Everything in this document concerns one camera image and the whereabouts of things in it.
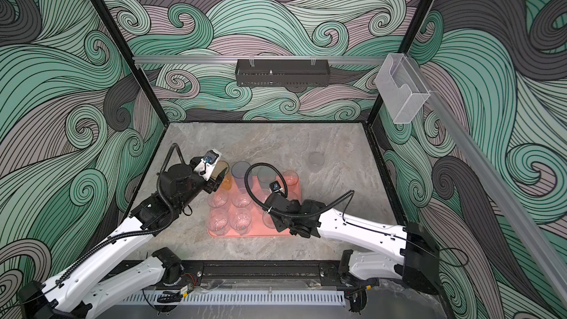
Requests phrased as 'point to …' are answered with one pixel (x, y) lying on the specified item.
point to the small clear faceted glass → (217, 222)
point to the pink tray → (258, 228)
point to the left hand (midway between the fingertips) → (215, 159)
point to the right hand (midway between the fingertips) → (277, 215)
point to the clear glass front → (241, 197)
